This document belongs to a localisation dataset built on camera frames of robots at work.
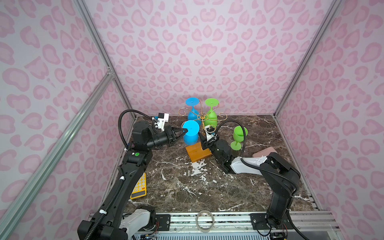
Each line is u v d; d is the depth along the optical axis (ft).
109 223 1.24
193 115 2.75
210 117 2.83
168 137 1.92
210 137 2.35
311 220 2.46
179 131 2.13
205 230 2.28
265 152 3.22
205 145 2.40
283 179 1.46
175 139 1.99
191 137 2.40
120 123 1.75
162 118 2.09
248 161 1.92
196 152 3.19
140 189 2.70
